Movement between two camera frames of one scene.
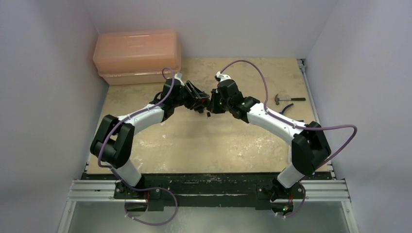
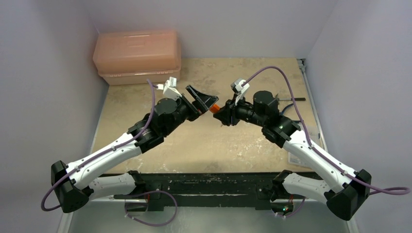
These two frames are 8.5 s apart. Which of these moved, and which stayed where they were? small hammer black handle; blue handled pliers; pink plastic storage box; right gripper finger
Moved: right gripper finger
Stayed: small hammer black handle; blue handled pliers; pink plastic storage box
